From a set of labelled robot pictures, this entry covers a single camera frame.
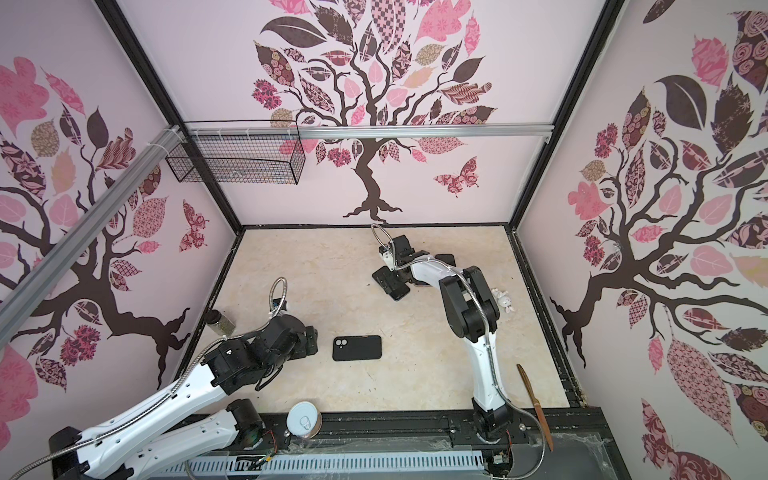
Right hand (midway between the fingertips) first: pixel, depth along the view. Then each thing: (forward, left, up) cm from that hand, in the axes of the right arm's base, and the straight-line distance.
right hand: (396, 272), depth 104 cm
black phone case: (-27, +12, -1) cm, 30 cm away
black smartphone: (-8, +1, +6) cm, 11 cm away
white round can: (-47, +23, +5) cm, 53 cm away
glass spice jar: (-22, +52, +7) cm, 57 cm away
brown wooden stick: (-43, -37, -1) cm, 57 cm away
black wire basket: (+25, +51, +33) cm, 66 cm away
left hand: (-30, +25, +11) cm, 41 cm away
